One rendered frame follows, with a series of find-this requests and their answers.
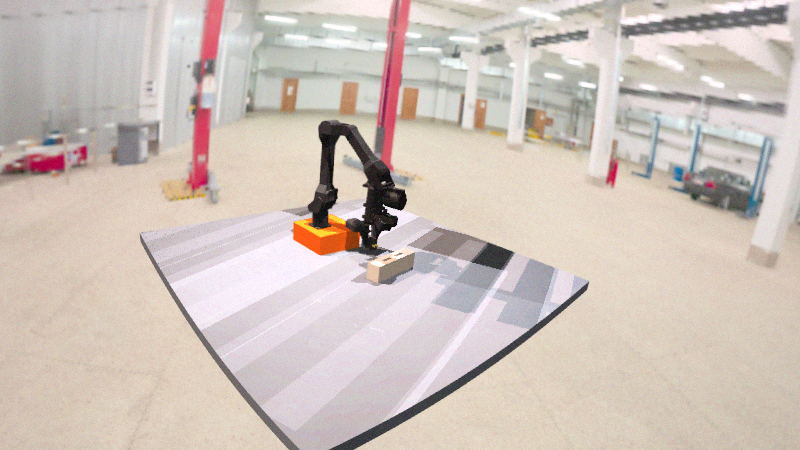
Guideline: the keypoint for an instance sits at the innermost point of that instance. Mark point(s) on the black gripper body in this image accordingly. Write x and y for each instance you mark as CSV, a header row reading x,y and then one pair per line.
x,y
355,225

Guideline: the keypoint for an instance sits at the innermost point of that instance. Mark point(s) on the black two-prong plug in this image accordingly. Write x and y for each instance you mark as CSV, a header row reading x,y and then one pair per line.
x,y
371,243

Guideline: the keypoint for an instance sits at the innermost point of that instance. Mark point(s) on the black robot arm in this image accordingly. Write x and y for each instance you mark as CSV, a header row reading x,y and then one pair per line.
x,y
375,171

